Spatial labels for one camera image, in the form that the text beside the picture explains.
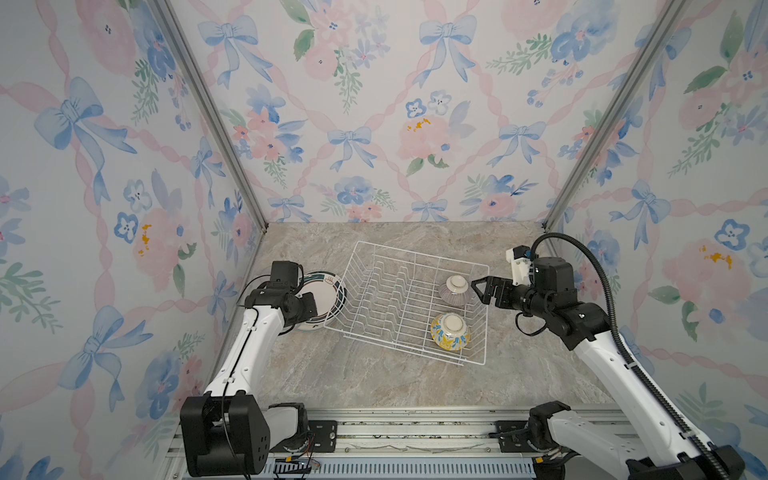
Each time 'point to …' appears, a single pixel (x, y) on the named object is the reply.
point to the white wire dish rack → (414, 303)
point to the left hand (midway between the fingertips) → (307, 307)
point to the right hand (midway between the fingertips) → (486, 283)
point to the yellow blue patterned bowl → (450, 331)
